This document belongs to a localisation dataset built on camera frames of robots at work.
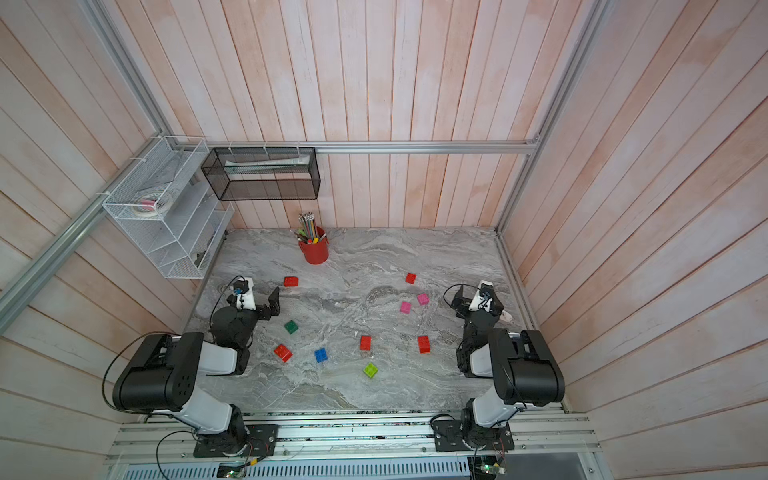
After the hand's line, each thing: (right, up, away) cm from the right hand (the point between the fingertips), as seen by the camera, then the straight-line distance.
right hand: (477, 287), depth 90 cm
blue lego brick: (-48, -20, -3) cm, 52 cm away
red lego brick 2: (-19, +2, +14) cm, 24 cm away
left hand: (-66, -1, +2) cm, 66 cm away
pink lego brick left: (-22, -8, +8) cm, 24 cm away
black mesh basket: (-72, +39, +14) cm, 83 cm away
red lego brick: (-62, +1, +15) cm, 63 cm away
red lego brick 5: (-17, -17, -1) cm, 24 cm away
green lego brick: (-58, -13, +3) cm, 60 cm away
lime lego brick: (-33, -23, -6) cm, 41 cm away
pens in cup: (-56, +19, +14) cm, 61 cm away
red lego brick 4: (-35, -17, -1) cm, 39 cm away
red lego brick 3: (-59, -19, -3) cm, 62 cm away
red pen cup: (-53, +11, +16) cm, 56 cm away
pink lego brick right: (-16, -5, +8) cm, 18 cm away
